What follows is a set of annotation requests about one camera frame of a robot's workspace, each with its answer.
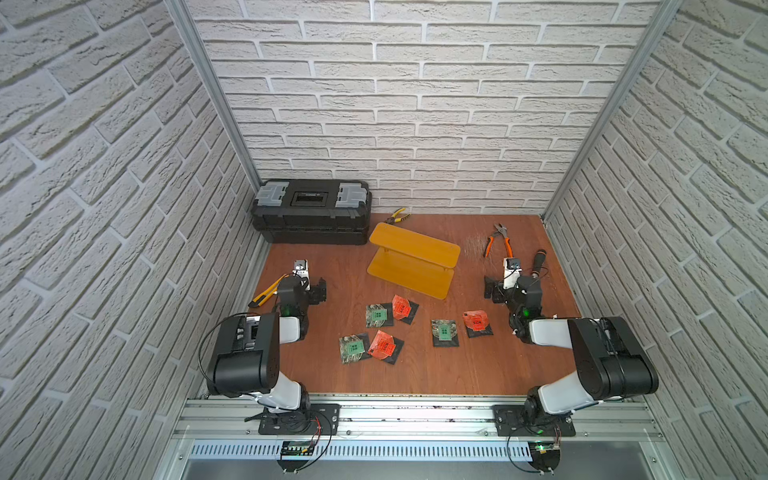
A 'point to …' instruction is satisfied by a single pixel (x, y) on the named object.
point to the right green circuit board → (544, 449)
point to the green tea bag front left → (351, 348)
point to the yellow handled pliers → (392, 218)
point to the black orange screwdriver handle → (539, 259)
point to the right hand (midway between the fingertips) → (505, 275)
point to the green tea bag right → (445, 333)
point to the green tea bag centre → (379, 315)
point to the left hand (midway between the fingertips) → (308, 273)
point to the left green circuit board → (297, 448)
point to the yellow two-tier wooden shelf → (415, 260)
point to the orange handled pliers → (503, 230)
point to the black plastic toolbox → (313, 211)
